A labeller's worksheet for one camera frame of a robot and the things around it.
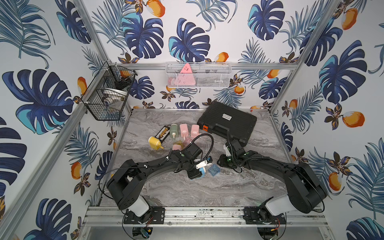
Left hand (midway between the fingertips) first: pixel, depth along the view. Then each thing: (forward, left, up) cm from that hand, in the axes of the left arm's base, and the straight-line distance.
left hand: (198, 168), depth 84 cm
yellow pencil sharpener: (+14, +28, 0) cm, 31 cm away
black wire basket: (+26, +54, +25) cm, 65 cm away
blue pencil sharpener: (-2, -2, +3) cm, 4 cm away
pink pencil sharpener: (+25, +11, +1) cm, 28 cm away
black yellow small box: (+26, +25, -5) cm, 37 cm away
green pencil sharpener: (+23, +17, 0) cm, 29 cm away
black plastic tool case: (+33, -29, 0) cm, 44 cm away
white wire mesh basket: (+48, +3, +29) cm, 56 cm away
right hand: (+6, -13, -3) cm, 14 cm away
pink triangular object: (+44, +11, +29) cm, 54 cm away
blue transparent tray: (+2, -10, -6) cm, 12 cm away
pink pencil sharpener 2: (+26, +3, 0) cm, 27 cm away
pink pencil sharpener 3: (+12, +14, +1) cm, 19 cm away
